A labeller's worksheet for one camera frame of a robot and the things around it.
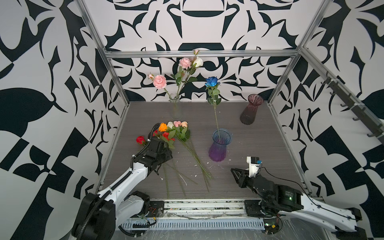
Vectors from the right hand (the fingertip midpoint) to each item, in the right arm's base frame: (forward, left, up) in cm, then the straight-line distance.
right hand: (232, 172), depth 74 cm
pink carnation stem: (+39, +36, +25) cm, 58 cm away
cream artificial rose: (+34, +34, -6) cm, 49 cm away
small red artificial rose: (+26, +36, -6) cm, 45 cm away
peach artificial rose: (+35, +25, -7) cm, 44 cm away
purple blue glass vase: (+17, +4, +5) cm, 18 cm away
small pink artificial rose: (+35, +30, -7) cm, 47 cm away
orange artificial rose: (+32, +39, -7) cm, 51 cm away
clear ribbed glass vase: (+44, +30, -3) cm, 53 cm away
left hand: (+14, +32, -3) cm, 35 cm away
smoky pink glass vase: (+39, -18, -5) cm, 44 cm away
